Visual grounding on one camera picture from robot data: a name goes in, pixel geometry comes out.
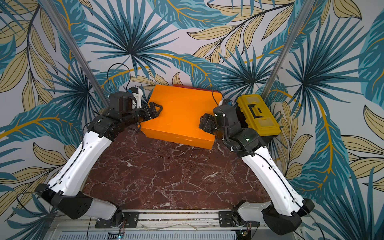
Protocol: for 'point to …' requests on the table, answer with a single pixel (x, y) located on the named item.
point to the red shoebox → (198, 88)
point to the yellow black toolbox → (257, 115)
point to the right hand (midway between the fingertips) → (205, 119)
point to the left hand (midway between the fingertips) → (159, 111)
